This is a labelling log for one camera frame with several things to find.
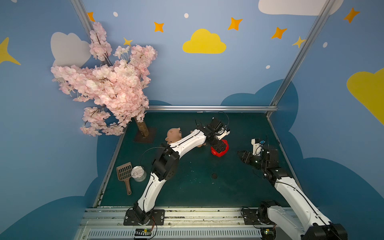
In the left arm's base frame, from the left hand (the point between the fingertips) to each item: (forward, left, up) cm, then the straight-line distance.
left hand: (220, 141), depth 92 cm
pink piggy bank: (+4, +30, -1) cm, 30 cm away
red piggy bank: (-5, -2, -7) cm, 9 cm away
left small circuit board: (-47, +41, -13) cm, 63 cm away
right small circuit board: (-45, -21, -12) cm, 51 cm away
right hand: (-9, -12, +4) cm, 15 cm away
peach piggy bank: (-17, +14, +21) cm, 30 cm away
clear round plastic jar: (-20, +48, -6) cm, 52 cm away
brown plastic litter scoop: (-18, +58, -10) cm, 62 cm away
